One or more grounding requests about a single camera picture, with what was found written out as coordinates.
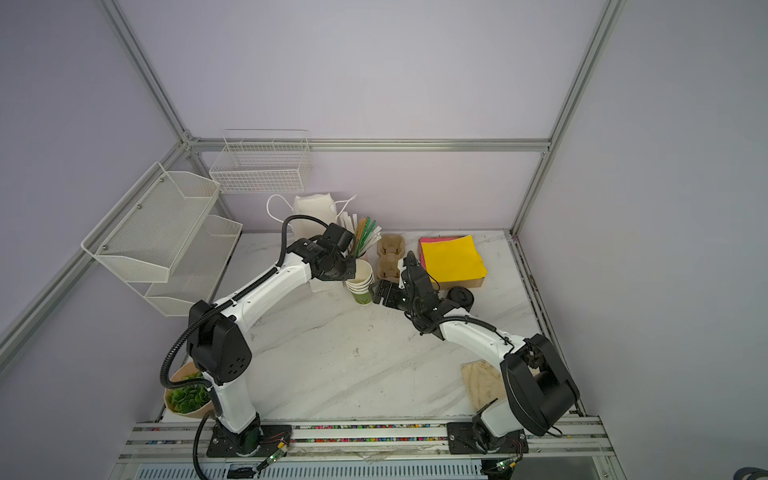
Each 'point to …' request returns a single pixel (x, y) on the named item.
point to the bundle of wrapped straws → (364, 230)
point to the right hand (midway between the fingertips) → (377, 289)
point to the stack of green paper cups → (362, 284)
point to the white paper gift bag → (311, 204)
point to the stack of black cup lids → (461, 296)
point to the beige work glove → (484, 383)
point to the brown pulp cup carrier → (390, 248)
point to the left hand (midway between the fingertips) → (346, 272)
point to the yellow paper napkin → (453, 259)
